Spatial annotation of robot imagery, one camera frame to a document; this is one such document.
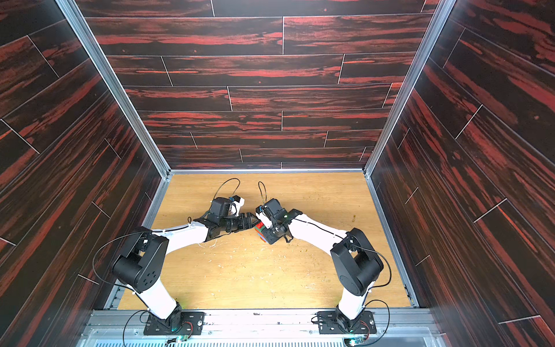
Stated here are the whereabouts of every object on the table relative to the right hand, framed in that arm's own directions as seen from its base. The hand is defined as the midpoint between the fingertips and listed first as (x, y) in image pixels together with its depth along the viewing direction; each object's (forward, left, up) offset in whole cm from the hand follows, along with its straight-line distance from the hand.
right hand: (274, 229), depth 91 cm
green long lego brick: (-5, +4, +11) cm, 12 cm away
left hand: (+2, +8, +2) cm, 8 cm away
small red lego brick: (0, +6, +4) cm, 7 cm away
